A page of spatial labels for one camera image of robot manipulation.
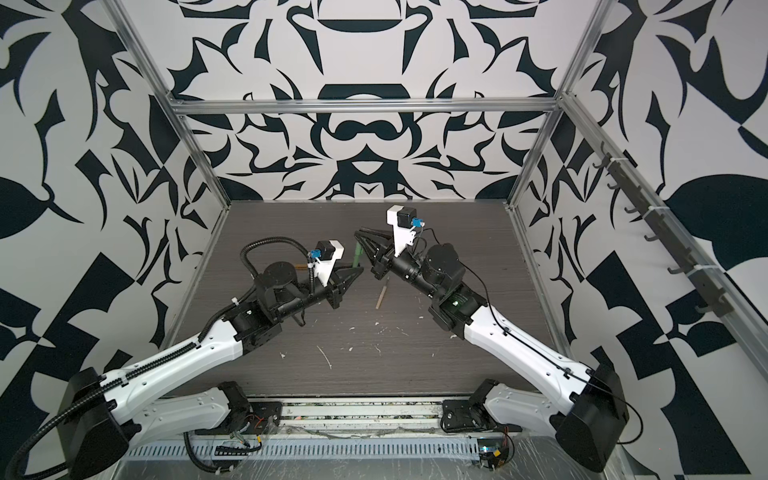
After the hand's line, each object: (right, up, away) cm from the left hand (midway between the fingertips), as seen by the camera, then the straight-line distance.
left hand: (359, 258), depth 67 cm
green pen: (0, +1, -3) cm, 3 cm away
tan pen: (+5, -14, +28) cm, 32 cm away
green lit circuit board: (+31, -46, +4) cm, 55 cm away
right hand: (0, +4, -5) cm, 7 cm away
